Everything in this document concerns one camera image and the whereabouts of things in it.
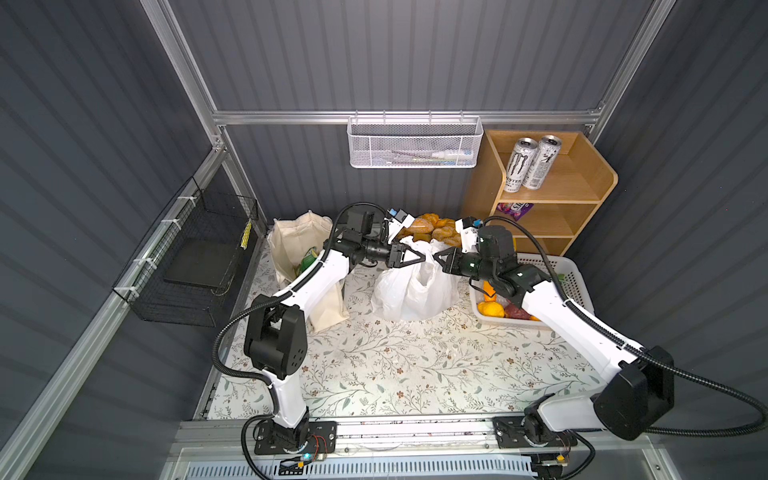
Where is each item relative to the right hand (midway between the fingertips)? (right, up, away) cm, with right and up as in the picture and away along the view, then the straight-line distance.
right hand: (437, 257), depth 78 cm
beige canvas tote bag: (-44, +5, +16) cm, 48 cm away
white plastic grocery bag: (-6, -9, +1) cm, 11 cm away
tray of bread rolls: (+3, +11, +35) cm, 37 cm away
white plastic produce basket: (+45, -5, +19) cm, 49 cm away
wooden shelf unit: (+48, +24, +15) cm, 55 cm away
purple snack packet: (+30, +15, +22) cm, 40 cm away
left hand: (-4, 0, 0) cm, 4 cm away
